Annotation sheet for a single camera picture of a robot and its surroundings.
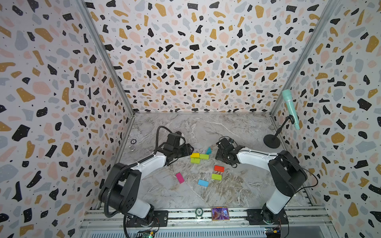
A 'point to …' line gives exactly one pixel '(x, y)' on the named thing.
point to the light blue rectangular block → (203, 183)
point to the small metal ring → (133, 141)
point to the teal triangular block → (209, 151)
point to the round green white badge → (199, 211)
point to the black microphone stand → (272, 141)
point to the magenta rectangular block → (179, 178)
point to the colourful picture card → (220, 213)
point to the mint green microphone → (287, 94)
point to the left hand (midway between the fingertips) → (194, 148)
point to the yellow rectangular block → (195, 155)
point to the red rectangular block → (219, 168)
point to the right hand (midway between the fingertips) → (222, 157)
